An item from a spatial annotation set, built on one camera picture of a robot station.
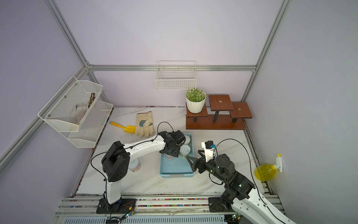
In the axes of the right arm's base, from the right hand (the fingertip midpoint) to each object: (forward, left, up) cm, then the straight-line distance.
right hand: (193, 156), depth 71 cm
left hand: (+10, +14, -15) cm, 23 cm away
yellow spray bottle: (-2, -47, -22) cm, 51 cm away
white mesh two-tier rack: (+23, +66, +12) cm, 71 cm away
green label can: (+11, +4, -14) cm, 18 cm away
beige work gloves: (+36, +36, -18) cm, 53 cm away
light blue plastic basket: (+3, +8, -22) cm, 23 cm away
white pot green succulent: (+35, -3, +7) cm, 36 cm away
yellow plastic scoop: (+33, +48, -19) cm, 61 cm away
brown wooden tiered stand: (+33, -28, -6) cm, 44 cm away
